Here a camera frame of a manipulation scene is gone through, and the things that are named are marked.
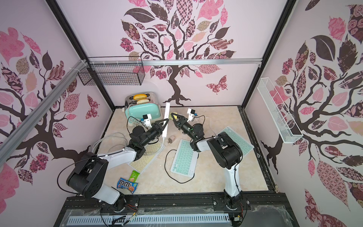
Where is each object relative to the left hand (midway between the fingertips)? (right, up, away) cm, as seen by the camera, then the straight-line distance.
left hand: (167, 122), depth 81 cm
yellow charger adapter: (+4, +3, 0) cm, 6 cm away
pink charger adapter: (0, -12, +15) cm, 19 cm away
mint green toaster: (-24, +12, +18) cm, 32 cm away
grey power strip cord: (-37, -11, +23) cm, 44 cm away
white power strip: (-1, +4, 0) cm, 4 cm away
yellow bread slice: (-23, +18, +20) cm, 35 cm away
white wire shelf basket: (+66, -3, -5) cm, 66 cm away
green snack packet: (-21, -33, +3) cm, 39 cm away
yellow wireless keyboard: (-12, -20, +13) cm, 27 cm away
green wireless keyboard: (+10, -25, +9) cm, 29 cm away
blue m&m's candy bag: (-25, -36, -1) cm, 44 cm away
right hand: (+1, +4, +2) cm, 4 cm away
